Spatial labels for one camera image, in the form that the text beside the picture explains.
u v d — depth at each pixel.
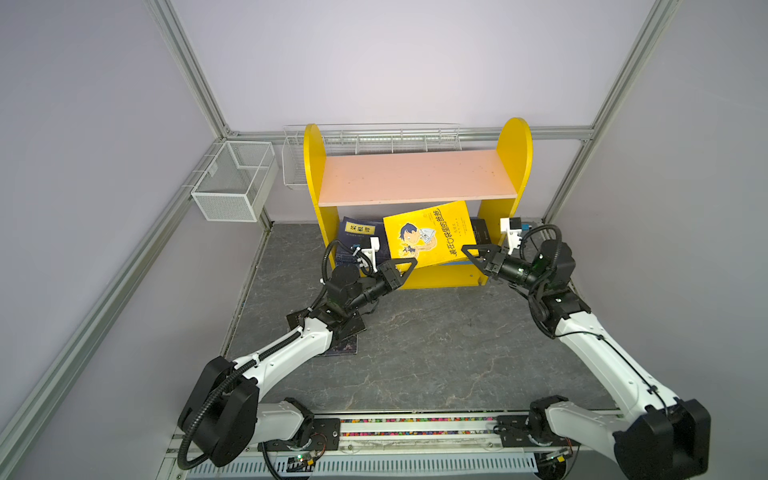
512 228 0.66
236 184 1.02
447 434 0.75
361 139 0.95
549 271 0.54
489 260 0.63
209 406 0.38
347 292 0.58
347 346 0.87
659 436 0.38
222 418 0.40
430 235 0.72
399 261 0.71
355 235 0.91
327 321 0.60
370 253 0.69
